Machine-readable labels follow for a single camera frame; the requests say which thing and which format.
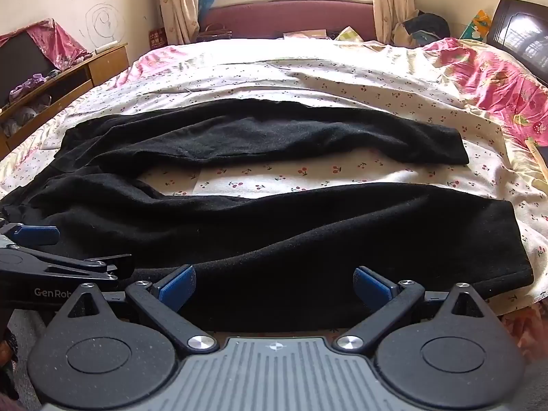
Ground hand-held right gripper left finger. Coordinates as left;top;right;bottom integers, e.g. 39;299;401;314
64;264;217;354

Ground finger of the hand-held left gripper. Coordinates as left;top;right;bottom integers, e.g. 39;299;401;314
0;220;61;251
26;253;133;285

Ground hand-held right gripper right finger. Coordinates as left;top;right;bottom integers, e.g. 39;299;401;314
336;265;486;354

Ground black pants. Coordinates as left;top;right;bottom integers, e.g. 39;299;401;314
0;98;535;335

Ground purple cloth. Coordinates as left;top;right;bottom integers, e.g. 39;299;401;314
9;73;58;99

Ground wooden cabinet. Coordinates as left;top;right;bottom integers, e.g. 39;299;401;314
0;43;130;161

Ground cherry print bed sheet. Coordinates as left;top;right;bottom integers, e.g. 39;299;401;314
0;38;548;309

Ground pink floral cloth cover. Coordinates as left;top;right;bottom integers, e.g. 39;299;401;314
0;18;92;71

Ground pink floral quilt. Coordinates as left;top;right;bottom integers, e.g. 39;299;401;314
107;36;548;223

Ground yellow green bag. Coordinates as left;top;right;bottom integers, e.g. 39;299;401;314
334;26;364;43

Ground brown handbag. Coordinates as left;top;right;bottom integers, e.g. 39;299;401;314
197;22;233;43

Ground printed paper magazine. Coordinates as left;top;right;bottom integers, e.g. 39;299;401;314
283;29;328;40

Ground dark clothes pile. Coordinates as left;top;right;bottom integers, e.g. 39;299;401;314
394;11;451;48

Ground beige curtain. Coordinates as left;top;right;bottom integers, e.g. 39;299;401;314
152;0;202;46
370;0;422;43

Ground maroon padded bench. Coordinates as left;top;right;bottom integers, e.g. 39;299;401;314
199;0;377;43

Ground colourful green orange box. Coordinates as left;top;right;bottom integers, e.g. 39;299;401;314
460;9;492;42

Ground dark wooden headboard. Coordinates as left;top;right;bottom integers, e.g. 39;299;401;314
487;0;548;90

